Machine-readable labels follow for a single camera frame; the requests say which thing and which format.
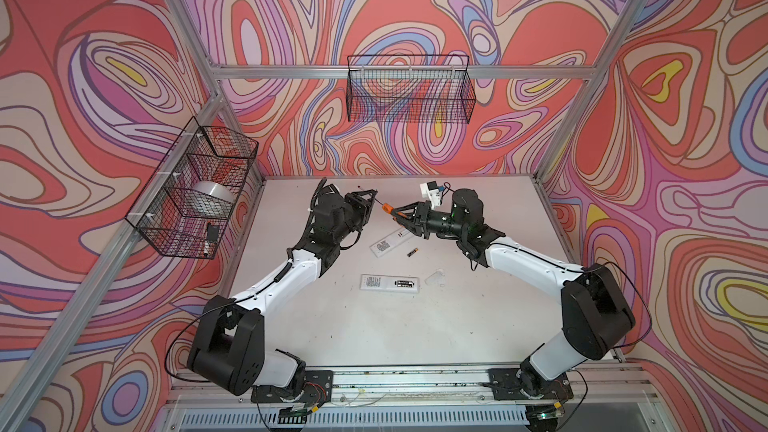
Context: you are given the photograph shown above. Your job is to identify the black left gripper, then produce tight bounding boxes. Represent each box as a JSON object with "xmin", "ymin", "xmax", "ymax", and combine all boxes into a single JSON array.
[{"xmin": 329, "ymin": 188, "xmax": 375, "ymax": 247}]

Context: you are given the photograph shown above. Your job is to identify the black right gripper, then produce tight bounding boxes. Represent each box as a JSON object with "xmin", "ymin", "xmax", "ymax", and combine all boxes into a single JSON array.
[{"xmin": 390, "ymin": 199, "xmax": 466, "ymax": 238}]

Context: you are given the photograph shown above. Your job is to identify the orange handled screwdriver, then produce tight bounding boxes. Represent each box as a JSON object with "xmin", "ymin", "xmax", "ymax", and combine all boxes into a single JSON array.
[{"xmin": 358, "ymin": 186, "xmax": 392, "ymax": 215}]

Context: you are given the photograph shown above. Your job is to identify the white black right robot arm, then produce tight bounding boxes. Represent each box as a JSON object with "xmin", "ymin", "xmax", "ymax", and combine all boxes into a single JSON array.
[{"xmin": 382, "ymin": 188, "xmax": 636, "ymax": 395}]

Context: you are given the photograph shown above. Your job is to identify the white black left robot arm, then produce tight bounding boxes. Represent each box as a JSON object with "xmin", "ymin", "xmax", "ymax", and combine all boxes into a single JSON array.
[{"xmin": 187, "ymin": 179, "xmax": 377, "ymax": 400}]

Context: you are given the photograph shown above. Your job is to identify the white battery cover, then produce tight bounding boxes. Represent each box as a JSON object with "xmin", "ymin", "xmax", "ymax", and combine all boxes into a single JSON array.
[{"xmin": 425, "ymin": 269, "xmax": 446, "ymax": 287}]

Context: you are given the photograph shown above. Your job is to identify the silver tape roll in basket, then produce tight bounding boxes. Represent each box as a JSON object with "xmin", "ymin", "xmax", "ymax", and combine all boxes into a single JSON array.
[{"xmin": 187, "ymin": 180, "xmax": 235, "ymax": 218}]

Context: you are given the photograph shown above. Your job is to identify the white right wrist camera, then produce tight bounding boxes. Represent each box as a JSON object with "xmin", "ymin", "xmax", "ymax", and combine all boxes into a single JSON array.
[{"xmin": 419, "ymin": 180, "xmax": 451, "ymax": 207}]

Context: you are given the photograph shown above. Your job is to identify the black wire basket back wall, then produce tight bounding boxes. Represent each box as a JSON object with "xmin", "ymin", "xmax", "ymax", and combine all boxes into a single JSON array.
[{"xmin": 346, "ymin": 52, "xmax": 476, "ymax": 124}]

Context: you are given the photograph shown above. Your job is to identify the black wire basket wall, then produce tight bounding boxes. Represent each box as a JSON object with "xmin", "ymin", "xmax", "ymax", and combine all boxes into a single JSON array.
[
  {"xmin": 346, "ymin": 52, "xmax": 476, "ymax": 124},
  {"xmin": 125, "ymin": 118, "xmax": 259, "ymax": 260}
]

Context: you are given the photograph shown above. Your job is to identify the black wire basket left wall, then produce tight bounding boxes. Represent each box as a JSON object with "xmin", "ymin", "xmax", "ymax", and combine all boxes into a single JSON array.
[{"xmin": 125, "ymin": 118, "xmax": 259, "ymax": 260}]

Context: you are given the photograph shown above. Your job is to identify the aluminium frame rails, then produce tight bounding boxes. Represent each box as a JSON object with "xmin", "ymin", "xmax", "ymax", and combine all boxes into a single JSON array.
[{"xmin": 1, "ymin": 0, "xmax": 628, "ymax": 372}]

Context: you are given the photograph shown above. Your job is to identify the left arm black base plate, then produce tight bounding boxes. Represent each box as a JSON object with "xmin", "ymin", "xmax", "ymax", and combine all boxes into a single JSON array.
[{"xmin": 251, "ymin": 369, "xmax": 334, "ymax": 405}]

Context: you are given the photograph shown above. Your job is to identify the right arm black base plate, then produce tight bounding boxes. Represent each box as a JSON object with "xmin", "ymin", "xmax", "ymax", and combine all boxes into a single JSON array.
[{"xmin": 481, "ymin": 368, "xmax": 574, "ymax": 403}]

